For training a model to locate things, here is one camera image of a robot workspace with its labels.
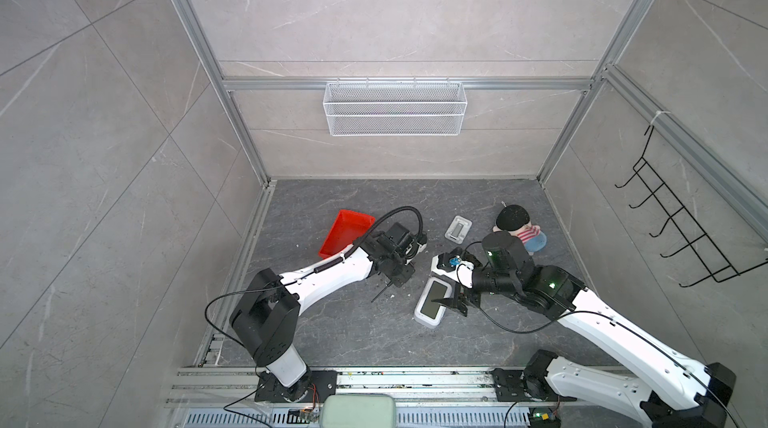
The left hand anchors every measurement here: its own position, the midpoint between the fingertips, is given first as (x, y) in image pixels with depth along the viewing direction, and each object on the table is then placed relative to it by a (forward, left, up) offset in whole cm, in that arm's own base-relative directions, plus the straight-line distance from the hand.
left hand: (404, 263), depth 85 cm
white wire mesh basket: (+48, +2, +20) cm, 52 cm away
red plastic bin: (+20, +18, -10) cm, 29 cm away
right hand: (-10, -7, +12) cm, 17 cm away
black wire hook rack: (-14, -62, +23) cm, 68 cm away
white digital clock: (-13, -6, -5) cm, 15 cm away
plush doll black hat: (+17, -37, -2) cm, 41 cm away
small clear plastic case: (+17, -21, -8) cm, 28 cm away
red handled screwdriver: (-6, +5, -2) cm, 8 cm away
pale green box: (-34, +13, -6) cm, 37 cm away
